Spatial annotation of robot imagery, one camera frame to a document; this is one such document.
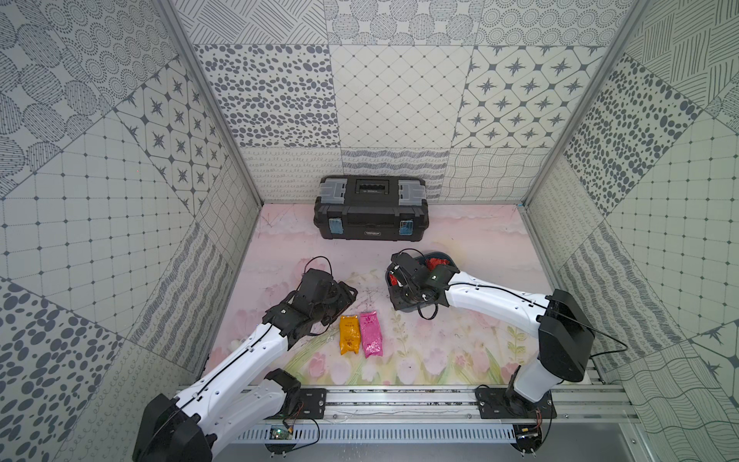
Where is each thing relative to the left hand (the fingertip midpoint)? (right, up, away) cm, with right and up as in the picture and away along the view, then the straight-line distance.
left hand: (354, 291), depth 79 cm
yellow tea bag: (-2, -14, +5) cm, 15 cm away
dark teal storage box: (+16, +5, -16) cm, 23 cm away
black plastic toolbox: (+4, +25, +18) cm, 31 cm away
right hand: (+14, -3, +5) cm, 15 cm away
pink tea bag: (+5, -14, +4) cm, 16 cm away
